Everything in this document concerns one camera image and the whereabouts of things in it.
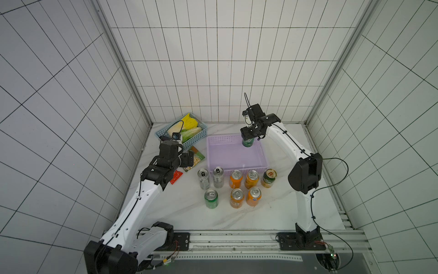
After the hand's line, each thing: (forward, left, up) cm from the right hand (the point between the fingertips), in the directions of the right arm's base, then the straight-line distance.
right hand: (241, 132), depth 92 cm
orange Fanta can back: (-32, -6, -6) cm, 33 cm away
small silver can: (-27, +18, -5) cm, 32 cm away
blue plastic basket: (+1, +30, -11) cm, 32 cm away
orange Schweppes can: (-25, -5, -7) cm, 26 cm away
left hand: (-19, +29, +3) cm, 35 cm away
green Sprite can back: (-5, -4, -2) cm, 7 cm away
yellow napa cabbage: (+14, +34, -8) cm, 38 cm away
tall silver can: (-25, +11, -4) cm, 28 cm away
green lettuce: (+5, +33, -8) cm, 34 cm away
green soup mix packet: (-8, +25, -15) cm, 31 cm away
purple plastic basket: (0, +9, -18) cm, 20 cm away
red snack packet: (-21, +35, -15) cm, 44 cm away
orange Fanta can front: (-24, +3, -8) cm, 25 cm away
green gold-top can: (-23, -14, -7) cm, 27 cm away
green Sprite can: (-35, +14, -7) cm, 38 cm away
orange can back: (-34, +2, -7) cm, 35 cm away
